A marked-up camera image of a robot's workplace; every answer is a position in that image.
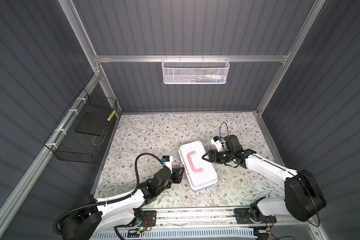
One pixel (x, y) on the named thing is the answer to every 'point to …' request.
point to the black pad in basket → (95, 123)
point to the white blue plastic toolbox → (199, 172)
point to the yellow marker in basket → (109, 118)
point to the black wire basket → (80, 135)
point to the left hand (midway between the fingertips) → (184, 169)
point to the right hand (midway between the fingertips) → (206, 159)
